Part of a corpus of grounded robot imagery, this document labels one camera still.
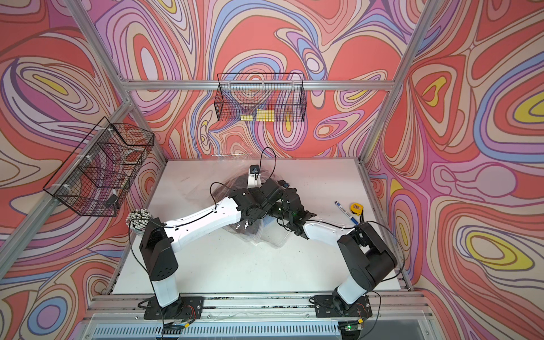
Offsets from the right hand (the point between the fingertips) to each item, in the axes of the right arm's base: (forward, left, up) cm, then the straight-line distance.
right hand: (257, 208), depth 85 cm
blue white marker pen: (+1, -43, -13) cm, 45 cm away
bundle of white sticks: (-6, +43, +6) cm, 44 cm away
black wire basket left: (+4, +56, +18) cm, 59 cm away
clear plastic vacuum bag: (-2, -3, -15) cm, 16 cm away
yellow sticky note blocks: (+34, -3, +21) cm, 40 cm away
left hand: (+4, -1, +7) cm, 8 cm away
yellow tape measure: (+6, -46, -12) cm, 48 cm away
